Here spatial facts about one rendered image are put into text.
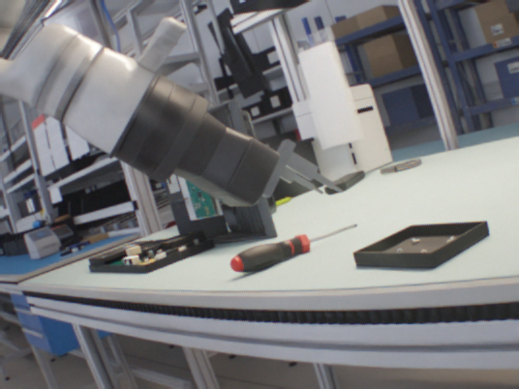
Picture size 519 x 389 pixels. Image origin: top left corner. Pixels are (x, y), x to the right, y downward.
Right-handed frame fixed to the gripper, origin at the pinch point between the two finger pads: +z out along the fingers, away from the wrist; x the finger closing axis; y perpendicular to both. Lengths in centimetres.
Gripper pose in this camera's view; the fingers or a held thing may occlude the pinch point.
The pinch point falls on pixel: (331, 192)
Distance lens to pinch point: 50.8
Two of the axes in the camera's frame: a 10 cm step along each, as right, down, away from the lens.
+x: 3.4, -0.3, -9.4
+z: 8.3, 4.7, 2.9
